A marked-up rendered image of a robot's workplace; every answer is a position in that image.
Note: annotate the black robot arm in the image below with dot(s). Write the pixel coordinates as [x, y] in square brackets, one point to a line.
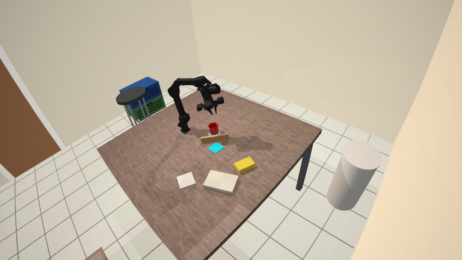
[205, 90]

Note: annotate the cream flat rectangular block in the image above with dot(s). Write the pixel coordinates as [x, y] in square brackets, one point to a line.
[221, 182]

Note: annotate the white flat square block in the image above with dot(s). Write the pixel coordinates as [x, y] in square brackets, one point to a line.
[185, 180]

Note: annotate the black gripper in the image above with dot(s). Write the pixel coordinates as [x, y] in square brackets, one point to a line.
[219, 100]

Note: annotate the tan wooden bar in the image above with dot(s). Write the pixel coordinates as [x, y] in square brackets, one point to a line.
[214, 138]

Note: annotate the yellow block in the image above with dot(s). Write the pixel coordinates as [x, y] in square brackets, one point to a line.
[244, 165]

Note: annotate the red cup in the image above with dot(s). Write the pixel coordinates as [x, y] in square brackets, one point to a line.
[213, 127]

